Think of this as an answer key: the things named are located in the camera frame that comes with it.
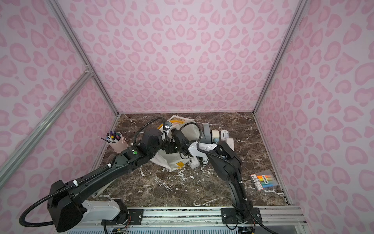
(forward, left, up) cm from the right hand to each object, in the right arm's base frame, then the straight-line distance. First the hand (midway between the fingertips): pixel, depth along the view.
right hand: (170, 146), depth 96 cm
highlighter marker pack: (-19, -56, -3) cm, 59 cm away
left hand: (-3, -1, +21) cm, 22 cm away
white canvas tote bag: (-11, -4, +3) cm, 12 cm away
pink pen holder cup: (-1, +32, +10) cm, 33 cm away
